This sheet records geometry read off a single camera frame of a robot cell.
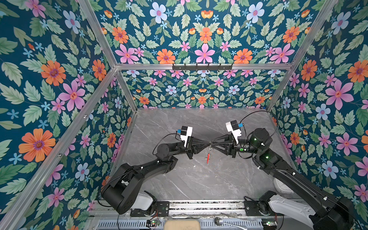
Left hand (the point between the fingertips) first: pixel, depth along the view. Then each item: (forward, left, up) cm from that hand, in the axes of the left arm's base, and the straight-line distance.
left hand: (209, 145), depth 59 cm
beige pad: (-25, +14, -29) cm, 41 cm away
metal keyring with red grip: (-2, 0, -8) cm, 9 cm away
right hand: (+1, -2, -1) cm, 3 cm away
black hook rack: (+57, -2, +2) cm, 57 cm away
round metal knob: (-25, -4, -32) cm, 40 cm away
